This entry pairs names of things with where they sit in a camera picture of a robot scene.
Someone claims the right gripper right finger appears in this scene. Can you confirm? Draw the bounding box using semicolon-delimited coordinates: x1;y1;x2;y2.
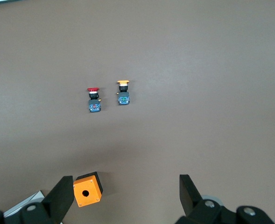
174;174;237;224

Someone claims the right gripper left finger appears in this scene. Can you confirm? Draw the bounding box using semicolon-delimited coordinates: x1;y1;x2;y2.
20;175;76;224

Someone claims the white drawer cabinet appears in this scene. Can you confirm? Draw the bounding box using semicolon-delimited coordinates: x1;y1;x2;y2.
3;190;47;218

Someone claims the red mushroom push button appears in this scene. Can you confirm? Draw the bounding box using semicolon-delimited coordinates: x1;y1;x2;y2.
85;87;102;114

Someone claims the yellow mushroom push button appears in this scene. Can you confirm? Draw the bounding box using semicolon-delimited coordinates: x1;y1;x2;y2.
116;80;131;105

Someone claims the brown table mat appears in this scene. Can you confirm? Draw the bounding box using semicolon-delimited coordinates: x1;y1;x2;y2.
0;0;275;224

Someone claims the orange button enclosure box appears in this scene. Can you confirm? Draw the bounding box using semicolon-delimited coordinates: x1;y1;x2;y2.
72;171;104;208

